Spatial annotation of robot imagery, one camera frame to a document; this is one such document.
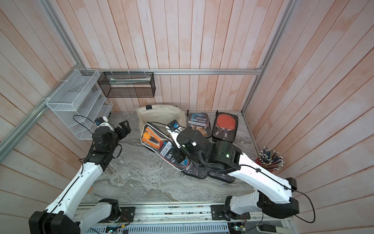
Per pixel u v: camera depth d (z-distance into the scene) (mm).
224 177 822
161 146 633
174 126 463
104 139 571
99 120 651
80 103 716
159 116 975
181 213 753
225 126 1096
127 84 903
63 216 386
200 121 1109
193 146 358
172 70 965
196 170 877
